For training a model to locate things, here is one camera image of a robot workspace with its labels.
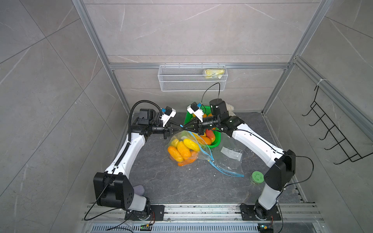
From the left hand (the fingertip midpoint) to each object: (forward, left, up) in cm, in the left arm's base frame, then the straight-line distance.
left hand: (183, 127), depth 72 cm
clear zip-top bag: (-4, 0, -15) cm, 16 cm away
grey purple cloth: (-22, +26, -28) cm, 44 cm away
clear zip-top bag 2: (-4, -27, -26) cm, 38 cm away
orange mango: (-7, -5, -18) cm, 20 cm away
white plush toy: (+34, -36, -21) cm, 54 cm away
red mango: (+12, -18, -25) cm, 33 cm away
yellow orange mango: (-6, +5, -17) cm, 19 cm away
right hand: (-2, -1, +2) cm, 3 cm away
